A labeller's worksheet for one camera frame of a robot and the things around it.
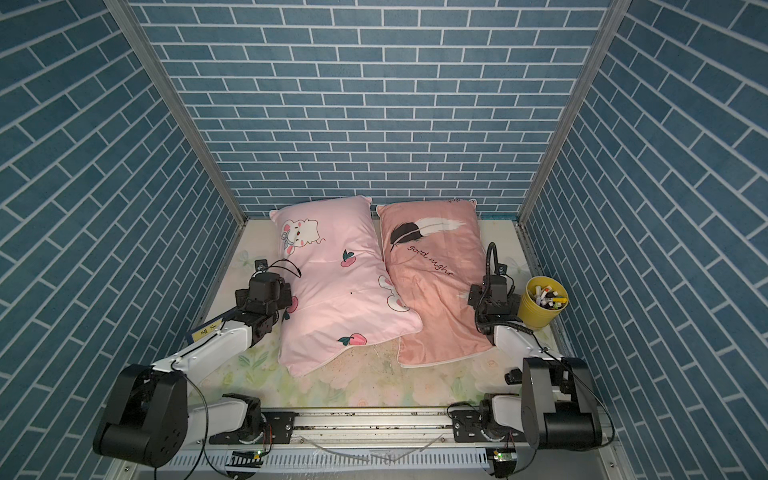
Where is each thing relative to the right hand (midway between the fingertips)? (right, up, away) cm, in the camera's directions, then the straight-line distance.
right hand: (497, 292), depth 92 cm
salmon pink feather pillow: (-18, +13, +10) cm, 24 cm away
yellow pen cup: (+10, -1, -9) cm, 13 cm away
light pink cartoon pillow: (-47, +1, -9) cm, 48 cm away
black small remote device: (0, -21, -13) cm, 24 cm away
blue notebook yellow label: (-89, -11, -1) cm, 90 cm away
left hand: (-69, +2, -3) cm, 69 cm away
